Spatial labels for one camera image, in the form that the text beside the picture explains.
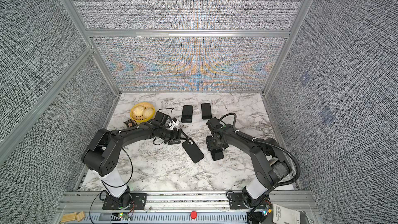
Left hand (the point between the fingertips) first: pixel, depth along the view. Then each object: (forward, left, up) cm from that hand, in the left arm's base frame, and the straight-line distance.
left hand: (184, 140), depth 88 cm
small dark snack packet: (+16, +35, -4) cm, 39 cm away
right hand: (-2, -17, -4) cm, 18 cm away
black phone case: (+23, -2, -5) cm, 23 cm away
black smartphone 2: (-8, -18, -4) cm, 20 cm away
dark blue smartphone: (+24, -15, -6) cm, 29 cm away
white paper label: (-37, -43, -4) cm, 57 cm away
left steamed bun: (+23, +30, +1) cm, 38 cm away
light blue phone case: (+24, -15, -6) cm, 29 cm away
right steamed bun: (+21, +24, 0) cm, 32 cm away
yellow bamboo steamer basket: (+20, +29, -4) cm, 35 cm away
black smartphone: (+23, -2, -5) cm, 23 cm away
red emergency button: (-35, -4, -4) cm, 35 cm away
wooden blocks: (-32, +48, -5) cm, 58 cm away
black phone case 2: (-3, -5, -7) cm, 9 cm away
